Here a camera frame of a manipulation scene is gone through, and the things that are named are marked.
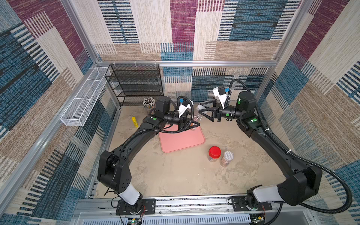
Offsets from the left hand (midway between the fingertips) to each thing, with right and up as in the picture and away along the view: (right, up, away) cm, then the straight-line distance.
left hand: (198, 121), depth 71 cm
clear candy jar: (-2, -3, -2) cm, 4 cm away
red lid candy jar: (+12, -19, +14) cm, 26 cm away
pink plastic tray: (-13, -15, +28) cm, 35 cm away
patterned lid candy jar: (+18, -20, +8) cm, 28 cm away
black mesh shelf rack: (-46, +28, +38) cm, 66 cm away
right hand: (+2, +6, -3) cm, 7 cm away
